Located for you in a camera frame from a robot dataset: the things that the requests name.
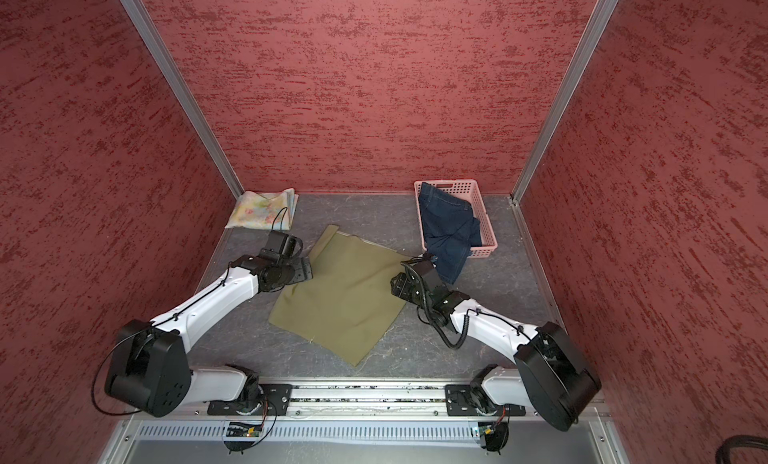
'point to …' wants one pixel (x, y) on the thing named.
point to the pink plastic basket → (469, 191)
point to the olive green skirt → (348, 304)
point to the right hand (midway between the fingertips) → (397, 290)
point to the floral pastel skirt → (258, 210)
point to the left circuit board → (237, 429)
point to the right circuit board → (494, 431)
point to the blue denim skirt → (450, 229)
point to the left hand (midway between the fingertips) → (296, 277)
